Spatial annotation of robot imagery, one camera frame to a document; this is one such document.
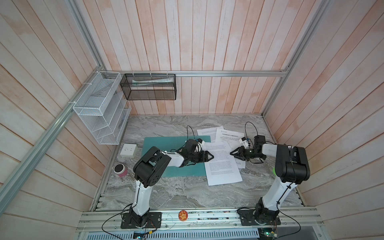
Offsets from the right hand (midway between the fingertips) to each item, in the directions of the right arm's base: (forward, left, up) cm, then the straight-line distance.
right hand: (232, 153), depth 97 cm
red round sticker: (-37, +31, 0) cm, 48 cm away
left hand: (-6, +15, +2) cm, 16 cm away
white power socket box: (-1, +69, +4) cm, 69 cm away
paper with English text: (-10, +7, -1) cm, 12 cm away
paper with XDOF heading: (-7, -4, -1) cm, 8 cm away
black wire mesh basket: (+39, +58, +25) cm, 74 cm away
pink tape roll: (-16, +67, +7) cm, 70 cm away
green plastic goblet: (-25, -5, +31) cm, 40 cm away
